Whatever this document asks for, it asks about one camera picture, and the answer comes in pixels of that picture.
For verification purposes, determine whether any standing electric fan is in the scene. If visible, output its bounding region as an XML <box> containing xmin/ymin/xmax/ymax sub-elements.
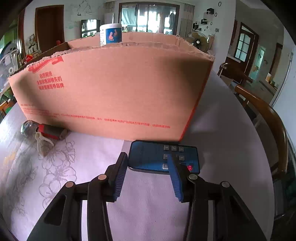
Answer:
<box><xmin>185</xmin><ymin>31</ymin><xmax>209</xmax><ymax>52</ymax></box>

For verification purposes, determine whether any clear round tape roll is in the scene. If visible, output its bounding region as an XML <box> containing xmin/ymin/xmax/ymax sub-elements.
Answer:
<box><xmin>20</xmin><ymin>120</ymin><xmax>39</xmax><ymax>138</ymax></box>

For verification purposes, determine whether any wooden chair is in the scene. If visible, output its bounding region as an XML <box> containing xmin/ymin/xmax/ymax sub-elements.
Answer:
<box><xmin>217</xmin><ymin>62</ymin><xmax>253</xmax><ymax>87</ymax></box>
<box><xmin>235</xmin><ymin>85</ymin><xmax>288</xmax><ymax>183</ymax></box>

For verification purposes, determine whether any large cardboard box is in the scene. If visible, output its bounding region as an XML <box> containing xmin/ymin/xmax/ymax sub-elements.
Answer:
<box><xmin>9</xmin><ymin>32</ymin><xmax>215</xmax><ymax>142</ymax></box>

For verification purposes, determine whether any white blue canister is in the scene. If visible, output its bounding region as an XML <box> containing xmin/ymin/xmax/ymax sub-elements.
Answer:
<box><xmin>99</xmin><ymin>23</ymin><xmax>122</xmax><ymax>47</ymax></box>

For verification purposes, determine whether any dark remote control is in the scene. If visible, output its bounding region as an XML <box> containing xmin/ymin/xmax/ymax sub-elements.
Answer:
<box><xmin>128</xmin><ymin>140</ymin><xmax>200</xmax><ymax>174</ymax></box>

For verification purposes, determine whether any far wooden chair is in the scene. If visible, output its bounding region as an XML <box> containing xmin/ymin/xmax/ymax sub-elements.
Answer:
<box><xmin>217</xmin><ymin>62</ymin><xmax>253</xmax><ymax>87</ymax></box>

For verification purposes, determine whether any television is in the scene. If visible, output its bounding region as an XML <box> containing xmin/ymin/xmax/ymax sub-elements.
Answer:
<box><xmin>80</xmin><ymin>19</ymin><xmax>100</xmax><ymax>38</ymax></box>

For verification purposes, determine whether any red utility knife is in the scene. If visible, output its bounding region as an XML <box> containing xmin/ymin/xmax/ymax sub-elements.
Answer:
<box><xmin>37</xmin><ymin>124</ymin><xmax>68</xmax><ymax>140</ymax></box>

